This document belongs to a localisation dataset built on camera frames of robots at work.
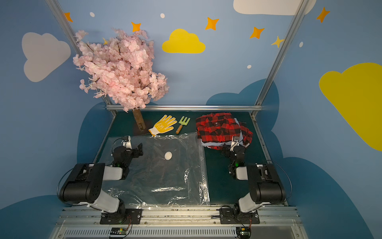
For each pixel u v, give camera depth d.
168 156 0.96
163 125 1.14
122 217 0.68
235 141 0.81
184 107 1.32
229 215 0.75
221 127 0.96
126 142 0.81
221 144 0.93
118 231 0.72
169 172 0.89
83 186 0.45
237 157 0.72
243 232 0.73
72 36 0.78
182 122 1.16
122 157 0.72
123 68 0.62
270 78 0.98
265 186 0.46
